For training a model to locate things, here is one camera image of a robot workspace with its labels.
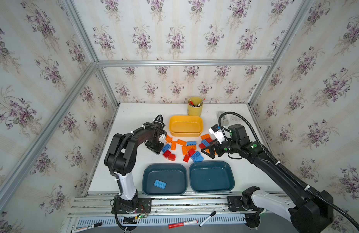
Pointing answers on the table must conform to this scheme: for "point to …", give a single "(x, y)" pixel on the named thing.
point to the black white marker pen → (205, 220)
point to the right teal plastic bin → (211, 175)
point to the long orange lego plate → (168, 139)
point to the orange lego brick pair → (185, 149)
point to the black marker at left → (87, 227)
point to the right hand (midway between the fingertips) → (205, 147)
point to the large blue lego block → (197, 157)
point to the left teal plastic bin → (174, 174)
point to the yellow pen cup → (195, 105)
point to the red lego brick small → (186, 158)
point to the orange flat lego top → (205, 137)
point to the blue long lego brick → (205, 142)
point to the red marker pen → (172, 225)
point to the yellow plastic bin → (186, 125)
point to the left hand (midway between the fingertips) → (155, 149)
